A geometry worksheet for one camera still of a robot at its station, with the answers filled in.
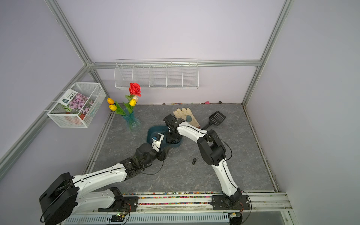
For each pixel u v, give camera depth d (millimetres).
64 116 738
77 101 739
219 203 733
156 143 698
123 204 717
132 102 820
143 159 621
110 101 807
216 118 1117
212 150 558
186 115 1120
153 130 1021
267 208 725
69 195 405
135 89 767
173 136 866
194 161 887
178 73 1008
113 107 780
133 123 1050
